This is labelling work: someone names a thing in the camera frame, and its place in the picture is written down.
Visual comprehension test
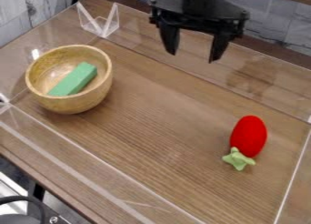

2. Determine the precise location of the clear acrylic corner bracket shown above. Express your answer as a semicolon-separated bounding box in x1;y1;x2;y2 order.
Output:
76;2;119;38

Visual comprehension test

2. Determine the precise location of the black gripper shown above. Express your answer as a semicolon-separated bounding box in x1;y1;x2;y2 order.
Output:
150;0;250;63

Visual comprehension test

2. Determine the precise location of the clear acrylic enclosure wall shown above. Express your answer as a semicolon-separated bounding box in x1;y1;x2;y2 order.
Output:
0;5;311;224

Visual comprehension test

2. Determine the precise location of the brown wooden bowl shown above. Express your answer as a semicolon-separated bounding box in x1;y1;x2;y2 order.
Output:
25;45;113;114

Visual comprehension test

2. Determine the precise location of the green rectangular block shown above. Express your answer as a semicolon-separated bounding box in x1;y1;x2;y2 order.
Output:
47;62;97;97

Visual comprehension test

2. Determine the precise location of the black cable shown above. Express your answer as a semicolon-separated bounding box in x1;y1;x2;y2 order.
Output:
0;195;47;224

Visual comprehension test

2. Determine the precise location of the red plush strawberry toy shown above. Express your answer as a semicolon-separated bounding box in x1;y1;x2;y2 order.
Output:
223;116;267;171

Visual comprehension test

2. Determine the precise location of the black metal table frame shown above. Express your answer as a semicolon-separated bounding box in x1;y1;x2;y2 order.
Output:
27;180;84;224

